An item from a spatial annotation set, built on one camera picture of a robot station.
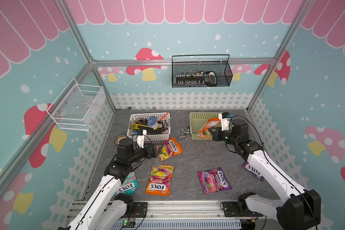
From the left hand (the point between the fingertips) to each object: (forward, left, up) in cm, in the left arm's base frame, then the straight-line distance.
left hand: (158, 147), depth 76 cm
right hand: (+10, -27, +4) cm, 30 cm away
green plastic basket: (+33, -25, -18) cm, 44 cm away
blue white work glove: (+27, +8, -12) cm, 30 cm away
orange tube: (+32, +2, -13) cm, 34 cm away
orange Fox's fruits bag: (-13, 0, -18) cm, 22 cm away
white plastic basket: (+16, -1, -14) cm, 22 cm away
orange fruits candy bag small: (+9, -6, -18) cm, 21 cm away
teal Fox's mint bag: (-15, +16, -18) cm, 29 cm away
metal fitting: (+23, -14, -18) cm, 33 cm away
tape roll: (+18, +33, -21) cm, 43 cm away
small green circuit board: (-32, +14, -22) cm, 42 cm away
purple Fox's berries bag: (-11, -31, -17) cm, 37 cm away
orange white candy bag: (+10, -26, +1) cm, 27 cm away
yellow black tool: (+19, +9, -12) cm, 24 cm away
